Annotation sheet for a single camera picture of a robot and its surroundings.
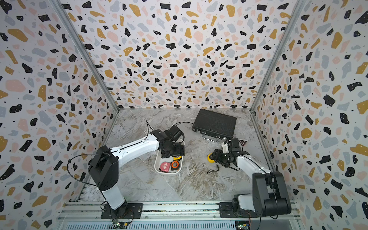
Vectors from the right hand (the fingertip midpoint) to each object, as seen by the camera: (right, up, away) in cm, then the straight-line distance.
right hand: (214, 157), depth 90 cm
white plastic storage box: (-34, -1, -1) cm, 34 cm away
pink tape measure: (-30, -5, -2) cm, 31 cm away
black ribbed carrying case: (+4, +20, +17) cm, 27 cm away
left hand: (-20, +3, -4) cm, 21 cm away
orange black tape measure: (-24, -4, -4) cm, 25 cm away
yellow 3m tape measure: (-2, -2, +1) cm, 3 cm away
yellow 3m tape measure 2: (-23, -1, +2) cm, 23 cm away
